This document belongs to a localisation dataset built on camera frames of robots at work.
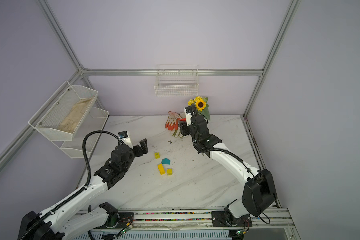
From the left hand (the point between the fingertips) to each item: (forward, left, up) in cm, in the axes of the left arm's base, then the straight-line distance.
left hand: (138, 141), depth 79 cm
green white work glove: (+24, -19, -21) cm, 37 cm away
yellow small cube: (-8, -16, -20) cm, 27 cm away
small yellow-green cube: (+3, -7, -20) cm, 21 cm away
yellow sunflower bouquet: (+28, -36, +2) cm, 46 cm away
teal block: (-1, -13, -21) cm, 24 cm away
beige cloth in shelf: (+5, +34, +9) cm, 36 cm away
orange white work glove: (+32, -15, -19) cm, 40 cm away
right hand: (+10, -24, +8) cm, 27 cm away
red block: (+4, -24, +13) cm, 28 cm away
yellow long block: (-6, -11, -20) cm, 24 cm away
